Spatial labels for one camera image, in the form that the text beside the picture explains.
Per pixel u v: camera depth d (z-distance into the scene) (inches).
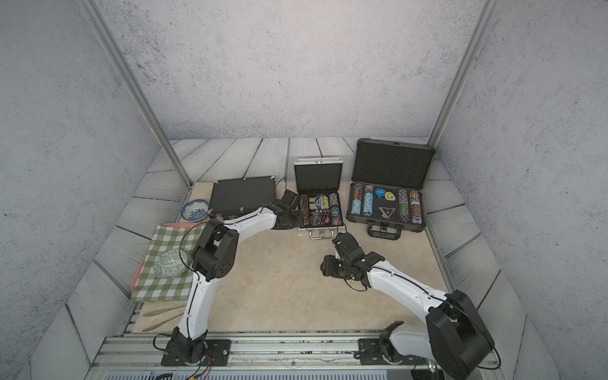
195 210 42.4
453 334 15.9
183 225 41.0
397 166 42.4
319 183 43.4
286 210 32.2
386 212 40.8
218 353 28.6
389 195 42.5
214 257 22.6
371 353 28.4
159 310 32.4
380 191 43.7
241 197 43.8
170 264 35.9
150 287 34.1
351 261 25.4
